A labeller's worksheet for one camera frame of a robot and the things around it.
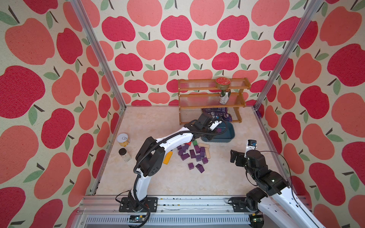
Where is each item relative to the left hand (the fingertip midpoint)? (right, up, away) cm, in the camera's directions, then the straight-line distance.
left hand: (217, 133), depth 86 cm
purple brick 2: (-7, -18, +3) cm, 19 cm away
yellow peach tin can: (-62, -5, +9) cm, 62 cm away
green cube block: (-13, -8, +13) cm, 20 cm away
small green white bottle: (+7, +24, +10) cm, 27 cm away
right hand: (+11, -11, -8) cm, 17 cm away
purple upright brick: (-11, -12, +10) cm, 19 cm away
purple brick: (-16, -21, +1) cm, 26 cm away
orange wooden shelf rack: (-6, +27, +33) cm, 43 cm away
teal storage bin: (+10, -3, +14) cm, 18 cm away
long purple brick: (-20, -16, +7) cm, 26 cm away
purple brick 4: (-1, +3, -9) cm, 10 cm away
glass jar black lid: (-57, -11, -2) cm, 58 cm away
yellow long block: (-31, -16, +6) cm, 36 cm away
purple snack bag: (+6, +13, +21) cm, 26 cm away
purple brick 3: (-15, -14, +7) cm, 22 cm away
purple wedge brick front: (-10, -21, +1) cm, 24 cm away
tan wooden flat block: (-7, -9, +12) cm, 17 cm away
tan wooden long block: (-5, -14, +7) cm, 16 cm away
